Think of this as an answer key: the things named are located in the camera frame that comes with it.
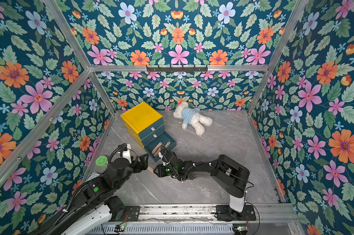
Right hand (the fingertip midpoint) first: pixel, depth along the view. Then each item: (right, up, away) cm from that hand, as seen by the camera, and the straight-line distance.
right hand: (158, 167), depth 84 cm
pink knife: (-4, +8, +13) cm, 15 cm away
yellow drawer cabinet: (-8, +26, 0) cm, 27 cm away
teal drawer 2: (-5, +18, +8) cm, 20 cm away
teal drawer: (-5, +22, +3) cm, 23 cm away
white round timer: (-38, -5, -1) cm, 38 cm away
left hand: (-5, +8, -10) cm, 14 cm away
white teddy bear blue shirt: (+20, +31, +21) cm, 43 cm away
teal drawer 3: (0, +15, +19) cm, 25 cm away
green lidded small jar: (-35, +2, +4) cm, 35 cm away
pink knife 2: (+3, +11, +15) cm, 19 cm away
